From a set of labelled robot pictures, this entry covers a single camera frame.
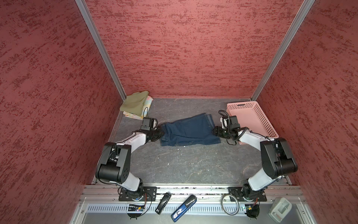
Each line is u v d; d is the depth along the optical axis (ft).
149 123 2.43
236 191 2.43
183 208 2.18
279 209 2.23
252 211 2.33
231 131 2.39
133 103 3.70
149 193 2.46
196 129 3.21
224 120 2.55
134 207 2.38
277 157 1.53
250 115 3.47
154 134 2.63
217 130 2.79
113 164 1.48
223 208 2.28
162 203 2.27
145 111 3.49
